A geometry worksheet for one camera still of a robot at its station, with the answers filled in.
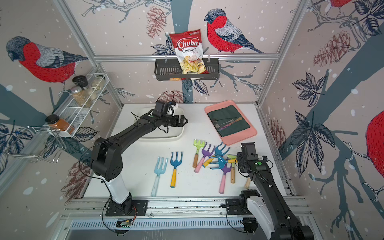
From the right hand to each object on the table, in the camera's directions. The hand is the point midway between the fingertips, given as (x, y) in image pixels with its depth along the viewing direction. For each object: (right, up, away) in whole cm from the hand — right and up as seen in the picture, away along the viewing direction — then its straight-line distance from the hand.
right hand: (237, 153), depth 84 cm
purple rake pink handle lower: (-7, -10, +2) cm, 12 cm away
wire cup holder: (-93, +9, -18) cm, 95 cm away
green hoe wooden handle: (-3, -9, +1) cm, 9 cm away
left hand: (-31, +21, +4) cm, 37 cm away
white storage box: (-39, +10, +15) cm, 43 cm away
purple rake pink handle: (-18, -2, +9) cm, 20 cm away
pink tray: (-6, +16, +23) cm, 29 cm away
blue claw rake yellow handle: (-9, -5, 0) cm, 10 cm away
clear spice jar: (-81, +41, +1) cm, 91 cm away
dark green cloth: (+2, +25, +32) cm, 41 cm away
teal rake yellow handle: (-10, -2, +9) cm, 14 cm away
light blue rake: (-47, -11, +2) cm, 48 cm away
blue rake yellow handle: (-36, -7, +5) cm, 37 cm away
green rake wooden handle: (-23, +2, +14) cm, 26 cm away
